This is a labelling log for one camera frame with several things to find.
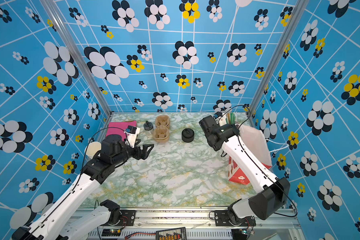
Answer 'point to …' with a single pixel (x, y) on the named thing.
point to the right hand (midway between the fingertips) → (239, 131)
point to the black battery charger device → (179, 233)
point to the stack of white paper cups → (90, 150)
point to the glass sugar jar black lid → (148, 127)
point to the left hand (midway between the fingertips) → (147, 142)
